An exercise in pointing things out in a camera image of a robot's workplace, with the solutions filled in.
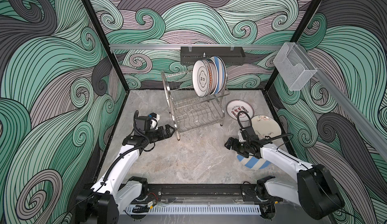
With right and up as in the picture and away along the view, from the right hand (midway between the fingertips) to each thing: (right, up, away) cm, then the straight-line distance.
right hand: (230, 147), depth 87 cm
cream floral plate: (+27, +11, +12) cm, 32 cm away
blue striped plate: (+12, -7, -5) cm, 14 cm away
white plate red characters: (+10, +24, +22) cm, 34 cm away
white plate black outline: (-18, +40, -9) cm, 45 cm away
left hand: (-35, +11, -6) cm, 37 cm away
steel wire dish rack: (-25, +20, +18) cm, 37 cm away
